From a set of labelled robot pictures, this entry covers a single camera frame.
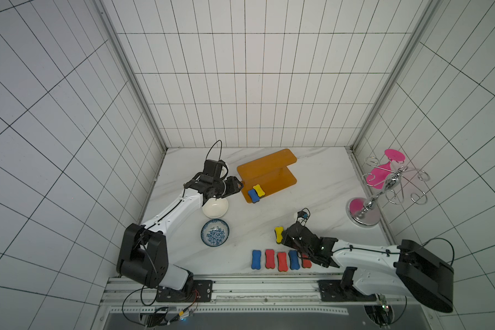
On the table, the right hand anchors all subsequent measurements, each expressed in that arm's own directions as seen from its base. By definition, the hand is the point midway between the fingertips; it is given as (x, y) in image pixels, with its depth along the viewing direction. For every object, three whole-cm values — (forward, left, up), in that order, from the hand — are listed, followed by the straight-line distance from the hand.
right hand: (274, 236), depth 85 cm
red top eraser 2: (-10, -3, 0) cm, 10 cm away
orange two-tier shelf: (+25, +4, +9) cm, 27 cm away
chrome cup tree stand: (+14, -41, -1) cm, 44 cm away
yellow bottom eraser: (+21, +7, +1) cm, 22 cm away
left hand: (+14, +16, +13) cm, 25 cm away
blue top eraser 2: (-9, -8, +1) cm, 12 cm away
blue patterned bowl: (0, +26, 0) cm, 26 cm away
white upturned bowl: (+10, +27, +3) cm, 29 cm away
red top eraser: (-9, +2, -2) cm, 9 cm away
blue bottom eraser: (+18, +9, 0) cm, 21 cm away
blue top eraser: (-10, +7, 0) cm, 12 cm away
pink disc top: (+26, -46, +25) cm, 58 cm away
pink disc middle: (+15, -36, +25) cm, 46 cm away
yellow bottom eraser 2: (+3, -2, 0) cm, 3 cm away
